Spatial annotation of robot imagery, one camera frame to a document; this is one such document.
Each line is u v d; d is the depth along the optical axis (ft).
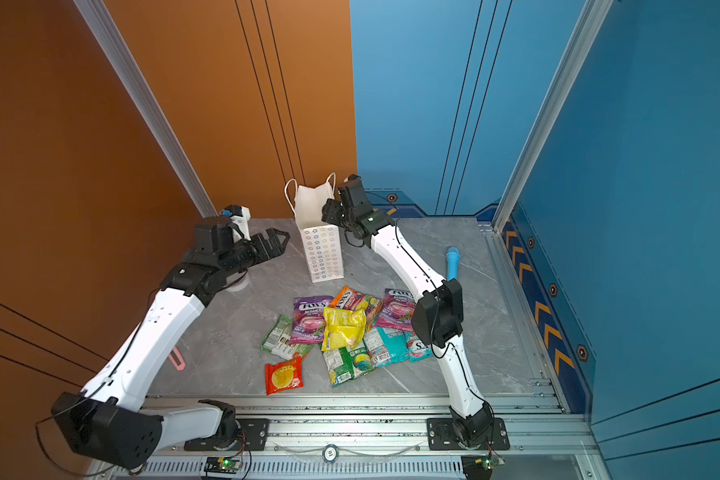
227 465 2.31
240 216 2.18
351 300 3.09
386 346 2.78
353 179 2.54
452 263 3.37
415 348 2.81
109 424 1.22
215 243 1.81
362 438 2.44
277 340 2.92
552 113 2.81
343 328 2.74
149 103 2.79
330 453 2.33
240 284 2.16
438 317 1.83
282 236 2.37
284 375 2.71
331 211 2.54
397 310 3.00
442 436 2.38
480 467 2.30
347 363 2.71
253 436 2.40
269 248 2.19
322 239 2.86
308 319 2.97
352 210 2.19
